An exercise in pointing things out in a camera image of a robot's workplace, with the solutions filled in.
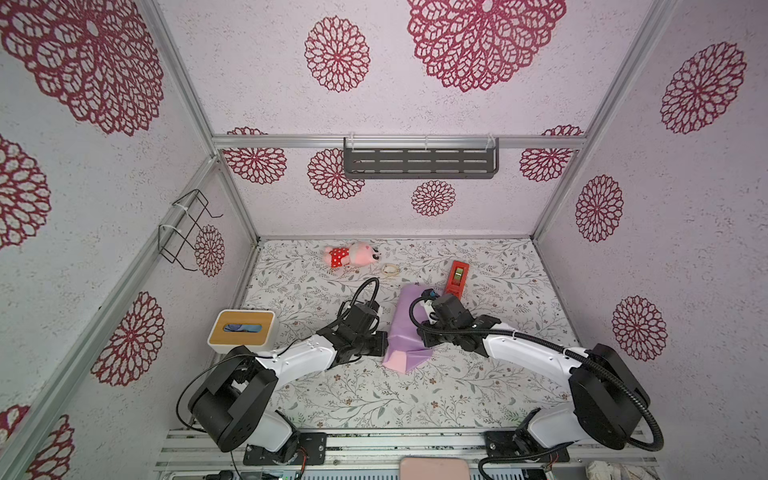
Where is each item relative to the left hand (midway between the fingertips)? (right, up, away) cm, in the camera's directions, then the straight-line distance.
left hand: (387, 347), depth 87 cm
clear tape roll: (+1, +22, +23) cm, 32 cm away
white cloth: (+49, -23, -19) cm, 57 cm away
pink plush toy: (-10, +28, +19) cm, 35 cm away
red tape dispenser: (+24, +19, +15) cm, 34 cm away
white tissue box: (-48, +5, +5) cm, 48 cm away
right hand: (+9, +6, -1) cm, 11 cm away
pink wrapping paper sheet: (+5, -1, +2) cm, 5 cm away
